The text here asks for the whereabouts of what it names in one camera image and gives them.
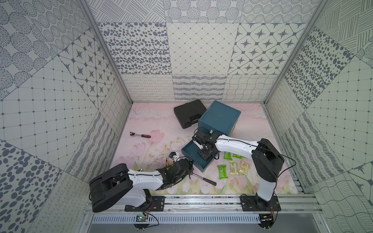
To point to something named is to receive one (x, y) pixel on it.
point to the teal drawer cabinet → (220, 117)
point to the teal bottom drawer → (190, 151)
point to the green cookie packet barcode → (238, 156)
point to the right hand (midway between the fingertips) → (206, 153)
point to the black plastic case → (189, 113)
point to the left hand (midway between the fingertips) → (196, 160)
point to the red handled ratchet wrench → (133, 134)
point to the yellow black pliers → (167, 161)
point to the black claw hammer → (208, 181)
